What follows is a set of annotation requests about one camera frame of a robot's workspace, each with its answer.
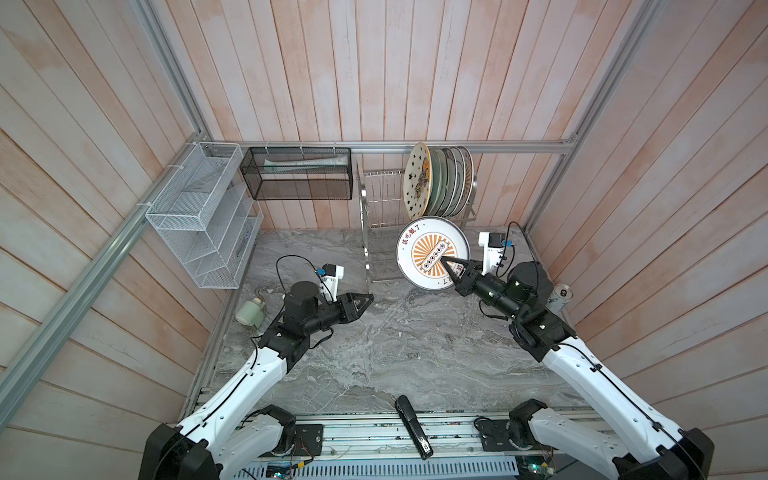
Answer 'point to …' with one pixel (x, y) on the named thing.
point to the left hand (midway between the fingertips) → (370, 305)
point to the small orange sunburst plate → (421, 247)
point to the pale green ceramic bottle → (251, 313)
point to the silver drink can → (561, 294)
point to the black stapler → (408, 413)
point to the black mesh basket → (298, 173)
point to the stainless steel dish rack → (384, 213)
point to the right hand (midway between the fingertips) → (442, 259)
